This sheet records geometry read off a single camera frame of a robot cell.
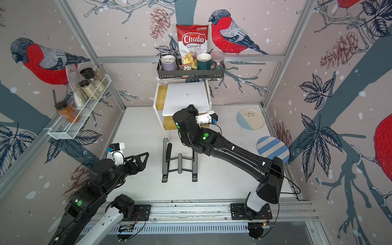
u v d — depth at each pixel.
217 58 0.84
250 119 1.14
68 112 0.67
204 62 0.80
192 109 0.67
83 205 0.44
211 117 0.59
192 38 0.78
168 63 0.80
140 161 0.61
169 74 0.87
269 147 0.97
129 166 0.58
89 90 0.76
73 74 0.72
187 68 0.85
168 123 0.92
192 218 0.73
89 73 0.78
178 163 0.86
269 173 0.41
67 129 0.63
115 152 0.56
